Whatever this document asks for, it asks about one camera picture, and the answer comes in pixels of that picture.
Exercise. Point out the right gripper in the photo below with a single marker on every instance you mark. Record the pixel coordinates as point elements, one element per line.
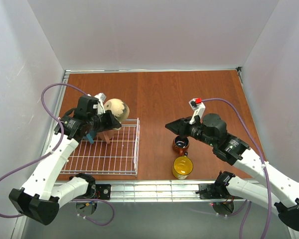
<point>185,126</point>

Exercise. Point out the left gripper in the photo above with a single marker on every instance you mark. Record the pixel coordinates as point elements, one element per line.
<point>108,120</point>

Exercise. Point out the white and pink mug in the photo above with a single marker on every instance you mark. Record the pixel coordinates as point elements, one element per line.
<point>106,135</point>

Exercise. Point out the beige ceramic mug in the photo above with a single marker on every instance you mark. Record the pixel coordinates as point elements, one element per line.
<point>119,109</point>

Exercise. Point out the brown mug black interior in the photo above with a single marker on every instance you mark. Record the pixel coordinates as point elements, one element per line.
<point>180,145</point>

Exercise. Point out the blue floral mug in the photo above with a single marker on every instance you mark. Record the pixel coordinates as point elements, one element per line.
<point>90,137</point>

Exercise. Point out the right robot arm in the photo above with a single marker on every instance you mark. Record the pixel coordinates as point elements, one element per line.
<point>274,189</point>

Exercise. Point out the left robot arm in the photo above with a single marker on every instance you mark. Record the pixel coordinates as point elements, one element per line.
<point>38,198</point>

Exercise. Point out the yellow enamel mug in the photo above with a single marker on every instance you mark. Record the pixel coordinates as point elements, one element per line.
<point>182,167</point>

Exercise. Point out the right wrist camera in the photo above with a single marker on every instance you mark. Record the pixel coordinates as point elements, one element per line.
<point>198,108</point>

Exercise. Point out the white wire dish rack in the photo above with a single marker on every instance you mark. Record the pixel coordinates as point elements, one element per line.
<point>118,157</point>

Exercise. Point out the aluminium frame rail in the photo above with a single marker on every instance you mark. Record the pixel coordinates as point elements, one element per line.
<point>156,98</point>

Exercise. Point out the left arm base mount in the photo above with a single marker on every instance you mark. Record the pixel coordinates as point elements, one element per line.
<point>101,191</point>

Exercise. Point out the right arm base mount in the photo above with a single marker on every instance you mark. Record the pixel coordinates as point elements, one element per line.
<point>213,191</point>

